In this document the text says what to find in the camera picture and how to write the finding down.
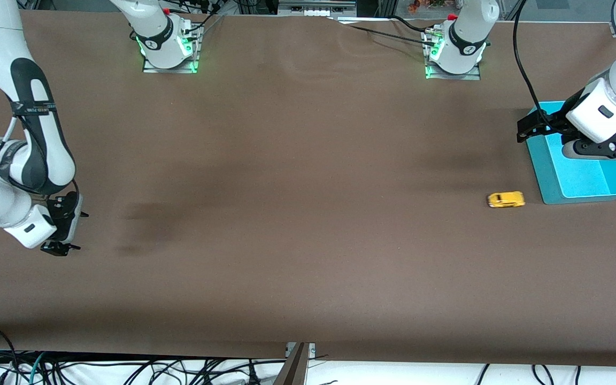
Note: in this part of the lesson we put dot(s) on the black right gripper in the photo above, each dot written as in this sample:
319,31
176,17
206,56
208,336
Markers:
55,247

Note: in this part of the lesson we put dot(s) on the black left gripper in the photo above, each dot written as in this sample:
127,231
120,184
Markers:
551,122

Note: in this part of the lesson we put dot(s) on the yellow beetle toy car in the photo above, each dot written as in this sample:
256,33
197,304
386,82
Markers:
506,199

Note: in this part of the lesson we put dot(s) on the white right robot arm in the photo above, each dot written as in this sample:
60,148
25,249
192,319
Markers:
35,133

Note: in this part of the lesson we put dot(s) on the teal plastic bin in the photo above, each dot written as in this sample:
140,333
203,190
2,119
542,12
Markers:
580,176

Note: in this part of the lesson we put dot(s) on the brown table cover sheet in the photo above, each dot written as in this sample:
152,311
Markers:
308,240

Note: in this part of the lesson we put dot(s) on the grey background device box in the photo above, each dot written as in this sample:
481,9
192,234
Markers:
316,6

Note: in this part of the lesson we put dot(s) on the grey metal table beam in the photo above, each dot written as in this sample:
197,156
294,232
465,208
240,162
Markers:
294,369

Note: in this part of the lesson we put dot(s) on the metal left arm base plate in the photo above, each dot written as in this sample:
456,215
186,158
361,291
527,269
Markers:
468,77

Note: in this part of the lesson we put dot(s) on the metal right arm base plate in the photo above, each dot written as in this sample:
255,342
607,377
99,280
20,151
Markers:
169,70

